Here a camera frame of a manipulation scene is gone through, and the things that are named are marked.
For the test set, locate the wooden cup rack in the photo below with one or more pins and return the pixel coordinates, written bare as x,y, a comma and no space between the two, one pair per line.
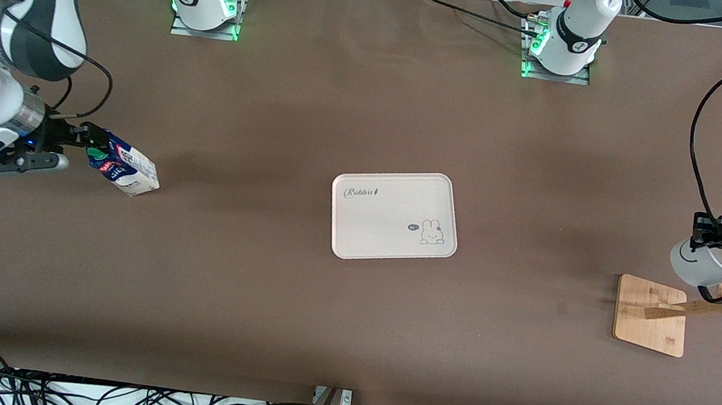
651,317

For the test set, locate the blue milk carton green cap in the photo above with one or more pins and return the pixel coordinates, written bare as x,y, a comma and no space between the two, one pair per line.
129,171

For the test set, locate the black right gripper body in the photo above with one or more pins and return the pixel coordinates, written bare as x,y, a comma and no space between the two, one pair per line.
60,133

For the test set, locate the cream tray with rabbit print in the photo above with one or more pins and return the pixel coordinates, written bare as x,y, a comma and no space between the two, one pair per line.
393,216

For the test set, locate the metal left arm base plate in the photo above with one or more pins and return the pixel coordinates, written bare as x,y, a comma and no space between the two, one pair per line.
555,77

